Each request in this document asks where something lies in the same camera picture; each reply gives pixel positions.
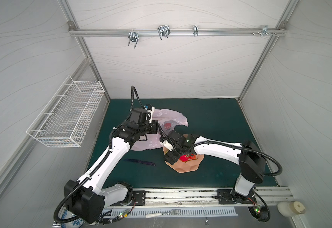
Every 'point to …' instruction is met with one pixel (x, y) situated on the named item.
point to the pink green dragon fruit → (186, 157)
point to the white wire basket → (62, 122)
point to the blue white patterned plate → (77, 223)
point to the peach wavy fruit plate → (186, 166)
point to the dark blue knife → (143, 162)
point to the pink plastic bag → (167, 121)
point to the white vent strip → (142, 212)
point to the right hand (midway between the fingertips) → (171, 150)
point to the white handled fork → (176, 212)
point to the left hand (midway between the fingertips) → (160, 121)
